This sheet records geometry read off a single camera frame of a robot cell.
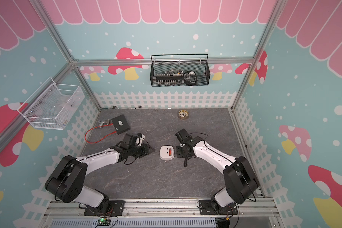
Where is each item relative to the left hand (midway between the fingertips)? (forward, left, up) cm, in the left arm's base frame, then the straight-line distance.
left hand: (152, 152), depth 89 cm
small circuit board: (-36, +22, -8) cm, 42 cm away
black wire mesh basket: (+41, -16, +30) cm, 54 cm away
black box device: (+25, +28, -4) cm, 38 cm away
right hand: (0, -18, +2) cm, 18 cm away
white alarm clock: (+2, -9, -3) cm, 9 cm away
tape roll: (+37, -21, -5) cm, 43 cm away
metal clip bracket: (+26, +40, -4) cm, 48 cm away
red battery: (+2, -11, -2) cm, 12 cm away
